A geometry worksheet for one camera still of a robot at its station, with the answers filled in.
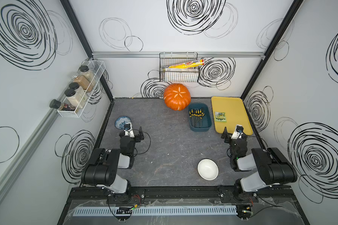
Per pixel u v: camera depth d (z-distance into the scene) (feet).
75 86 2.18
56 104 1.96
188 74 2.84
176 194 2.48
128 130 2.49
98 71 2.77
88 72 2.47
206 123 3.43
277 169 1.46
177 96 3.42
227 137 2.65
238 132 2.47
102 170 1.46
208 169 2.69
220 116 3.53
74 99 2.13
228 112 3.69
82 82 2.39
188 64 2.87
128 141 2.28
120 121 3.33
